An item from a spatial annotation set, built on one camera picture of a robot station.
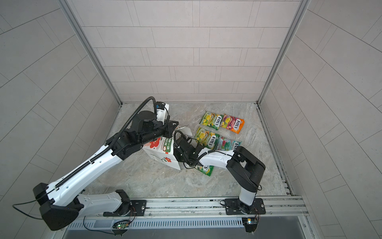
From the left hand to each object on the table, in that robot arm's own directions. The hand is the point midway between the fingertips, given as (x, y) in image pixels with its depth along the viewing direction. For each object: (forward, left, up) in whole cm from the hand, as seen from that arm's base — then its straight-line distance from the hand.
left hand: (183, 122), depth 65 cm
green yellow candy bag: (+23, -16, -29) cm, 41 cm away
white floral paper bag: (-6, +11, -14) cm, 18 cm away
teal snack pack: (+5, -23, -29) cm, 38 cm away
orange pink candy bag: (+21, -30, -30) cm, 48 cm away
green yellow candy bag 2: (+9, -13, -30) cm, 34 cm away
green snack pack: (-10, -12, -31) cm, 34 cm away
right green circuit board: (-35, -31, -32) cm, 56 cm away
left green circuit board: (-36, +27, -28) cm, 52 cm away
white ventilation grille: (-34, -9, -32) cm, 48 cm away
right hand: (-5, +9, -28) cm, 30 cm away
